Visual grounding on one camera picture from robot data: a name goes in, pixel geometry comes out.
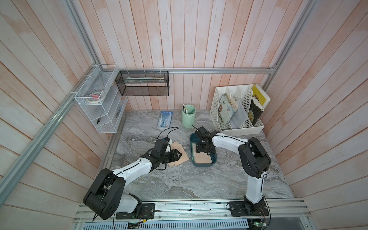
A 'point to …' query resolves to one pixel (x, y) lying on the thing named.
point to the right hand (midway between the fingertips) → (202, 149)
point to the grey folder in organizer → (239, 118)
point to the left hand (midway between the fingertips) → (179, 157)
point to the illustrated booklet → (225, 110)
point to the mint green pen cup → (188, 113)
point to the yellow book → (263, 98)
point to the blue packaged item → (165, 120)
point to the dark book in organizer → (255, 110)
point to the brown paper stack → (201, 157)
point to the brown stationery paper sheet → (184, 157)
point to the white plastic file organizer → (243, 93)
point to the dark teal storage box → (194, 138)
